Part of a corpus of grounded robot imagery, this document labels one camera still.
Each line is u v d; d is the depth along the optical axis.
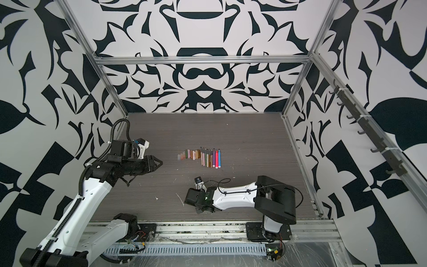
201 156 0.99
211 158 0.98
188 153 0.99
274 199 0.47
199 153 0.99
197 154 0.99
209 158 0.97
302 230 0.76
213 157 0.98
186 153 0.99
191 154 0.99
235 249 0.71
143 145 0.69
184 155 0.99
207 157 0.99
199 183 0.76
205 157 0.99
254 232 0.74
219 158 0.97
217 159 0.96
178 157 0.98
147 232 0.74
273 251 0.71
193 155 0.99
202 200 0.64
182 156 0.98
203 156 0.99
